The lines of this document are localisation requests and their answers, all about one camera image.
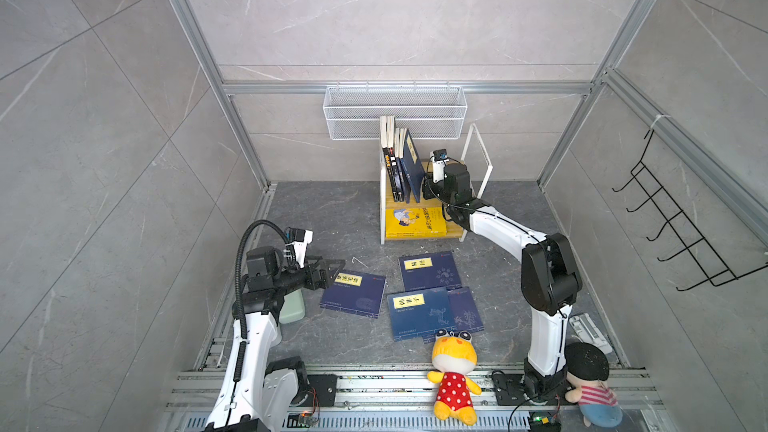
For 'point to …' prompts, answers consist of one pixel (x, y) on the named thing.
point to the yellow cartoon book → (415, 222)
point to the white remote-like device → (585, 329)
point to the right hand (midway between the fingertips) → (425, 171)
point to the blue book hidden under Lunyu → (354, 293)
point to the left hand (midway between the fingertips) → (329, 256)
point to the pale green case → (292, 308)
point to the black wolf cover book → (396, 172)
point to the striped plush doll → (587, 369)
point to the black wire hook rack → (698, 251)
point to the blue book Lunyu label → (412, 166)
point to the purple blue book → (465, 311)
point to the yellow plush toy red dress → (454, 356)
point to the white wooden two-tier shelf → (487, 160)
